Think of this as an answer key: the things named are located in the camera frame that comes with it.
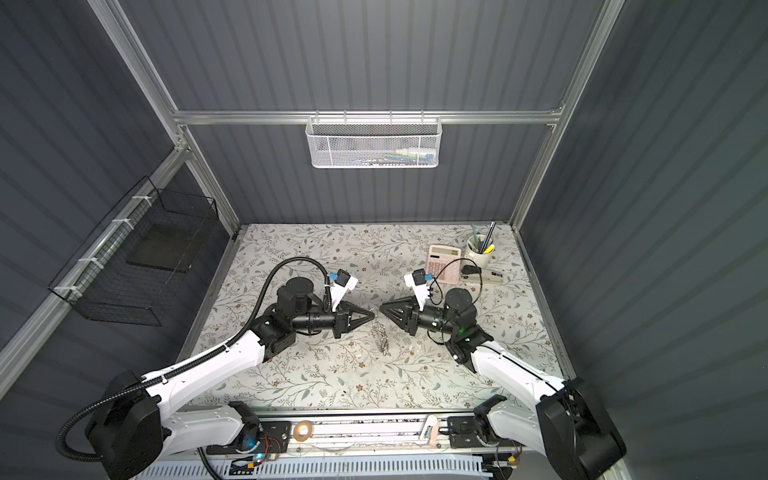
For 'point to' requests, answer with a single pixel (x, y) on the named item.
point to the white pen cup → (480, 248)
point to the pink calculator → (439, 257)
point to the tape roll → (296, 431)
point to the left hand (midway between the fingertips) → (375, 317)
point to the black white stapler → (470, 274)
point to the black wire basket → (129, 268)
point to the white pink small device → (430, 432)
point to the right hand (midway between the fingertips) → (386, 312)
